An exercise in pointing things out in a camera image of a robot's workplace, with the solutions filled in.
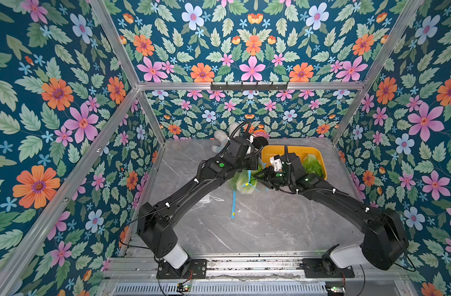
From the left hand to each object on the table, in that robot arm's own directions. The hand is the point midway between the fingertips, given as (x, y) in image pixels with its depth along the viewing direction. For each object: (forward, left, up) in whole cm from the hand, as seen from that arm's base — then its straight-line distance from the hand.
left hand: (262, 157), depth 75 cm
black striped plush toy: (+30, -5, -20) cm, 37 cm away
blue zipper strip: (-11, +13, -27) cm, 32 cm away
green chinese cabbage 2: (-7, +7, -7) cm, 12 cm away
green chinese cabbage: (+7, -29, -18) cm, 35 cm away
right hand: (-3, +2, -7) cm, 8 cm away
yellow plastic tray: (+23, -10, -23) cm, 34 cm away
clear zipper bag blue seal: (-10, +11, +4) cm, 15 cm away
